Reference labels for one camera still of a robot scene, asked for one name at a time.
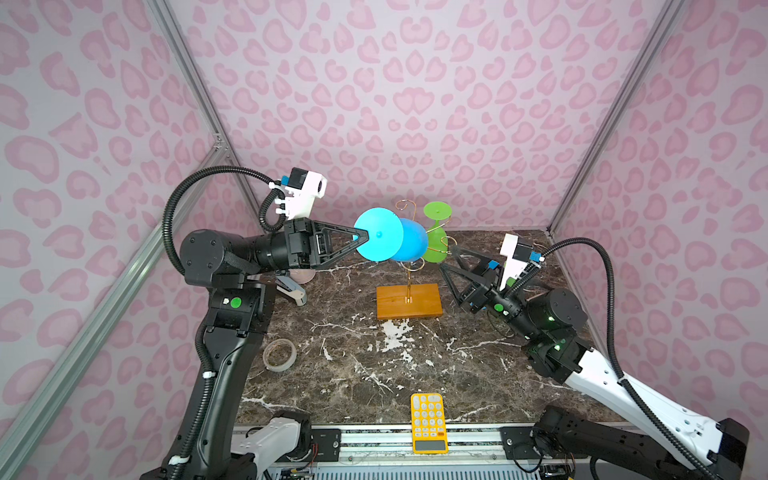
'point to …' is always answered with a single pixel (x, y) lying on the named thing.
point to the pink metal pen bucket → (302, 275)
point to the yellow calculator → (428, 423)
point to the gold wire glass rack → (413, 219)
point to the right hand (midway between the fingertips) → (448, 259)
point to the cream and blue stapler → (291, 290)
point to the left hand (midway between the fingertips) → (363, 245)
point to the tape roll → (279, 368)
